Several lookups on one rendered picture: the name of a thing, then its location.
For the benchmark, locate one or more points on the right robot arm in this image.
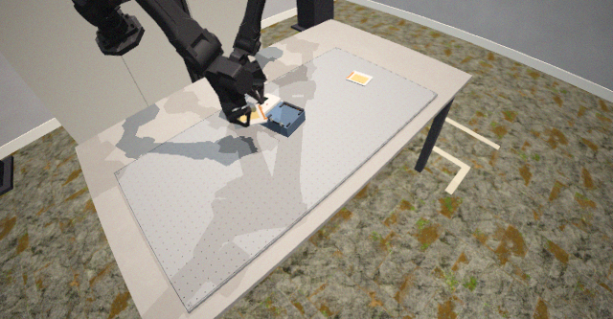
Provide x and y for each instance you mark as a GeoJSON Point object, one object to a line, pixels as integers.
{"type": "Point", "coordinates": [204, 56]}

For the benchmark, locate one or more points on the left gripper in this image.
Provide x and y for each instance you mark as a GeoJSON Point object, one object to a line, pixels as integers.
{"type": "Point", "coordinates": [253, 93]}

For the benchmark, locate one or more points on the white cassette with yellow panel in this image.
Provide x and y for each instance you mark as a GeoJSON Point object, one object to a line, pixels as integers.
{"type": "Point", "coordinates": [359, 78]}
{"type": "Point", "coordinates": [257, 117]}

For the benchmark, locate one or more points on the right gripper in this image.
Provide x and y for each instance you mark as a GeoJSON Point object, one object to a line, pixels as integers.
{"type": "Point", "coordinates": [227, 106]}

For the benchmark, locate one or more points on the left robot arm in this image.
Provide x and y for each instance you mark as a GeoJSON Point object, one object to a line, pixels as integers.
{"type": "Point", "coordinates": [249, 33]}

